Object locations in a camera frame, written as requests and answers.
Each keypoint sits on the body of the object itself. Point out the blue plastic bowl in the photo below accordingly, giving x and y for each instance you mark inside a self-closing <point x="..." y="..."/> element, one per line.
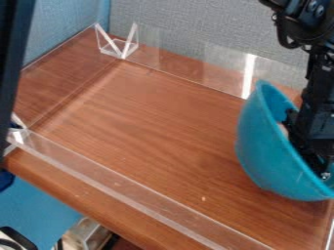
<point x="270" y="159"/>

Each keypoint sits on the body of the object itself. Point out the clear acrylic back barrier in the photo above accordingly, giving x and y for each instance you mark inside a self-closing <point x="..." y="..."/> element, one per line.
<point x="211" y="65"/>

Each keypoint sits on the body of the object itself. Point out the clear acrylic barrier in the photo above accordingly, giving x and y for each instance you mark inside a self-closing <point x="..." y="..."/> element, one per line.
<point x="211" y="65"/>
<point x="156" y="222"/>

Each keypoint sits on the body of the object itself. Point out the clear acrylic front barrier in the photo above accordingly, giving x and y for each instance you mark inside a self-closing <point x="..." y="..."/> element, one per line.
<point x="156" y="222"/>

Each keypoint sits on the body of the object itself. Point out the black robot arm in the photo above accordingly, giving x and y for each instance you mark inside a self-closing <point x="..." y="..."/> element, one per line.
<point x="304" y="27"/>

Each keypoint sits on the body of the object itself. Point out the grey metal box below table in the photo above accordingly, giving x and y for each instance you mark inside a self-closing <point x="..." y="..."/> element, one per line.
<point x="87" y="235"/>

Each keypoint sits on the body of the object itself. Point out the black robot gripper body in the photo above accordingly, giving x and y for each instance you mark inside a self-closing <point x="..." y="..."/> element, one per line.
<point x="310" y="128"/>

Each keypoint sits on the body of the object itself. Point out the black and white object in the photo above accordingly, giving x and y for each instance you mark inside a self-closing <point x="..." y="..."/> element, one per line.
<point x="13" y="241"/>

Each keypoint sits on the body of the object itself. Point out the toy mushroom brown cap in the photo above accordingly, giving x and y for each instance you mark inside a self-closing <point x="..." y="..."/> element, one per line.
<point x="283" y="129"/>

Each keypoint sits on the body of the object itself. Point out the clear acrylic corner bracket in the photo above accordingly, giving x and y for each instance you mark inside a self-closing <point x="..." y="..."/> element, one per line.
<point x="116" y="47"/>

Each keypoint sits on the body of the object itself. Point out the clear acrylic left bracket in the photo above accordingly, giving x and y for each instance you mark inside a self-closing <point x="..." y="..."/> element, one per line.
<point x="15" y="135"/>

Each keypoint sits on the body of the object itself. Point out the blue fabric object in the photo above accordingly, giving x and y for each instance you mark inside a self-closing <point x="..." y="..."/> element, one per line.
<point x="7" y="179"/>

